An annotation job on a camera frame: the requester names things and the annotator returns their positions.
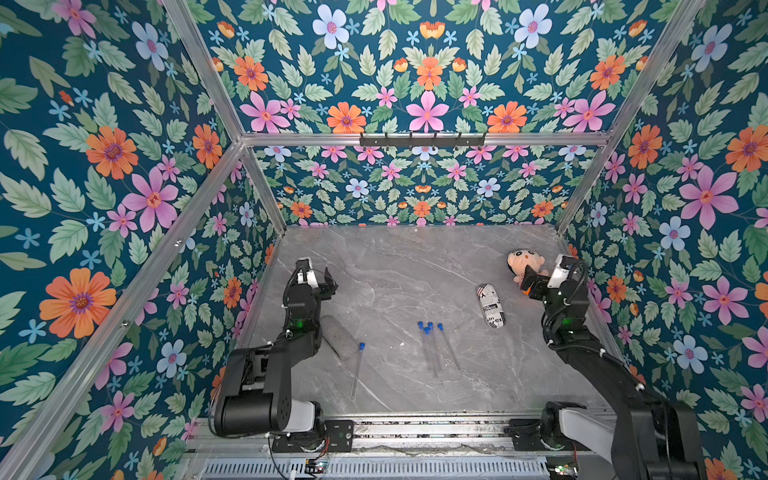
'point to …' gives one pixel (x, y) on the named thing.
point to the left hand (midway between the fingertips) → (316, 271)
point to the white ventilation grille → (376, 467)
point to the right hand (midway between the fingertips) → (550, 269)
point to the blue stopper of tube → (362, 346)
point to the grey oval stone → (338, 337)
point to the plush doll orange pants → (519, 260)
